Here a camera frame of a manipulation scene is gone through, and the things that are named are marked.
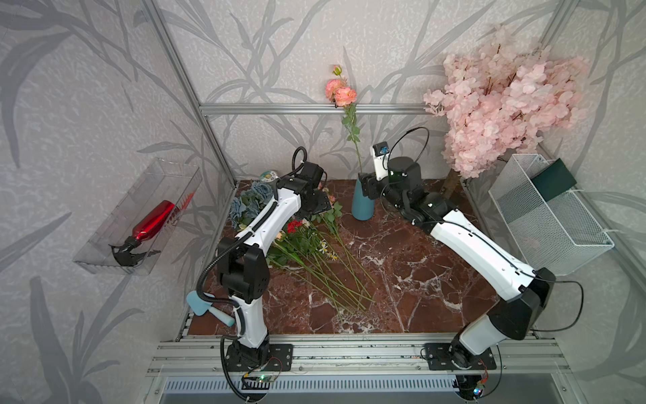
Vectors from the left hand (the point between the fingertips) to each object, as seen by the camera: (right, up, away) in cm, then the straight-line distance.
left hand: (319, 208), depth 89 cm
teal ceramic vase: (+17, 0, +13) cm, 21 cm away
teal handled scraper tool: (-40, -33, -5) cm, 52 cm away
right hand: (+17, +12, -15) cm, 26 cm away
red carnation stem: (-10, -7, +5) cm, 14 cm away
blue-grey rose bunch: (-31, 0, +10) cm, 32 cm away
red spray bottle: (-41, -5, -27) cm, 49 cm away
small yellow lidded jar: (-25, +14, +23) cm, 36 cm away
